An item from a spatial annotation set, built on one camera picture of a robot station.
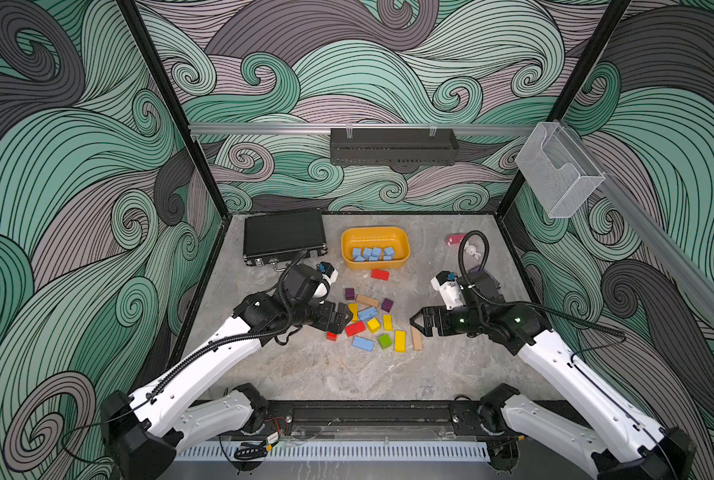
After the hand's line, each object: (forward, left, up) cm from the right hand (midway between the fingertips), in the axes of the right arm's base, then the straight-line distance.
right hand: (422, 321), depth 74 cm
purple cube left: (+16, +19, -14) cm, 28 cm away
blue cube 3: (+32, +12, -12) cm, 36 cm away
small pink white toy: (+38, -21, -13) cm, 45 cm away
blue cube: (+32, +16, -13) cm, 38 cm away
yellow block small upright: (+7, +7, -15) cm, 18 cm away
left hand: (+2, +21, +4) cm, 22 cm away
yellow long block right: (+1, +4, -15) cm, 16 cm away
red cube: (+2, +24, -14) cm, 28 cm away
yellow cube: (+5, +11, -14) cm, 19 cm away
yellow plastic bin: (+40, +7, -15) cm, 43 cm away
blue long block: (+9, +13, -15) cm, 22 cm away
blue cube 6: (+30, +5, -14) cm, 33 cm away
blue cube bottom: (+30, +10, -13) cm, 34 cm away
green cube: (+1, +8, -15) cm, 17 cm away
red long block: (+4, +18, -14) cm, 23 cm away
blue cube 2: (+30, +15, -13) cm, 36 cm away
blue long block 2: (0, +15, -15) cm, 21 cm away
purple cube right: (+12, +7, -14) cm, 20 cm away
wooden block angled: (+14, +13, -15) cm, 25 cm away
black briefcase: (+35, +44, -9) cm, 57 cm away
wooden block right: (+1, -1, -15) cm, 15 cm away
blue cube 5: (+33, +4, -14) cm, 36 cm away
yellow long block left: (+11, +17, -15) cm, 25 cm away
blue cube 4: (+32, +9, -13) cm, 35 cm away
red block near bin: (+26, +8, -18) cm, 32 cm away
